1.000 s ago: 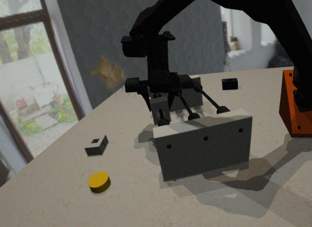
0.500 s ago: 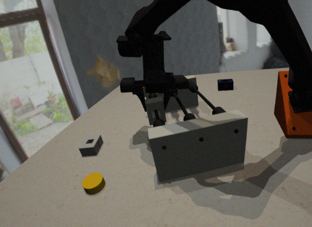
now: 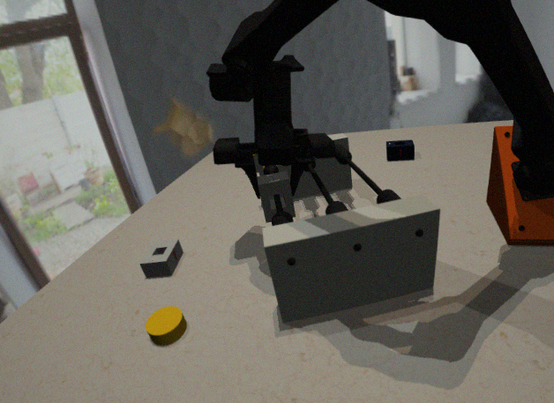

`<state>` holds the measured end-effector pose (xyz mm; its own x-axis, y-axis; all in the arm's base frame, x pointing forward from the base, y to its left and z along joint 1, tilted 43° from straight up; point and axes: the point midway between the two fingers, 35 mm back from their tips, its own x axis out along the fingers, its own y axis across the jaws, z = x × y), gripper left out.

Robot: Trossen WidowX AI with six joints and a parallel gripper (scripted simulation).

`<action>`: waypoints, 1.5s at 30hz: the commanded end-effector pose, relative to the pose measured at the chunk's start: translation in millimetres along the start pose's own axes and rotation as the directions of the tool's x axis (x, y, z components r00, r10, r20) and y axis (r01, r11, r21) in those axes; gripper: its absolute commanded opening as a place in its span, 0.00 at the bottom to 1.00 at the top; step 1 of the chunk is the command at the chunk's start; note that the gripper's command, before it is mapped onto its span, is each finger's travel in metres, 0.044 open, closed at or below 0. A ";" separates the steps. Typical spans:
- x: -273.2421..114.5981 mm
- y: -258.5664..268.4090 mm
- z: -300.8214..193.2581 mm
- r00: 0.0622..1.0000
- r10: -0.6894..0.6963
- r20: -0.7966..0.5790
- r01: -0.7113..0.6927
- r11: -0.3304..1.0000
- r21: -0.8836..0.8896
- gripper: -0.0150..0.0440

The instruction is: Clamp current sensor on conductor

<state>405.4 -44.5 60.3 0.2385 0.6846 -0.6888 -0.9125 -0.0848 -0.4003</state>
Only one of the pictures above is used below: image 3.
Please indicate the yellow short cylinder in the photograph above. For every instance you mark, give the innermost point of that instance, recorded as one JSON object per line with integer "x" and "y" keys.
{"x": 166, "y": 325}

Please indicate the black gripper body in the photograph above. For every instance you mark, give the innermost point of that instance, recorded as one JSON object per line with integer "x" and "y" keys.
{"x": 228, "y": 150}

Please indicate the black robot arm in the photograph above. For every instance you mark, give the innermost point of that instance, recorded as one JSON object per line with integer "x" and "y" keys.
{"x": 491, "y": 29}

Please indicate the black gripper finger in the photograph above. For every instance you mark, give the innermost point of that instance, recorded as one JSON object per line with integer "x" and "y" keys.
{"x": 297, "y": 168}
{"x": 250, "y": 170}

